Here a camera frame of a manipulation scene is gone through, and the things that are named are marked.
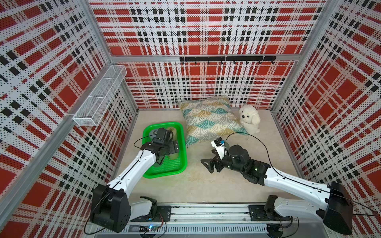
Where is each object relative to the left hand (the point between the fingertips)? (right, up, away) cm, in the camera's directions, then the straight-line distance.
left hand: (172, 147), depth 86 cm
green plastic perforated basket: (+1, -11, +5) cm, 12 cm away
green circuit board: (-8, -36, -16) cm, 40 cm away
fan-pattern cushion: (+21, +17, +8) cm, 28 cm away
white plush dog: (+49, +17, +7) cm, 52 cm away
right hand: (+21, -2, -12) cm, 25 cm away
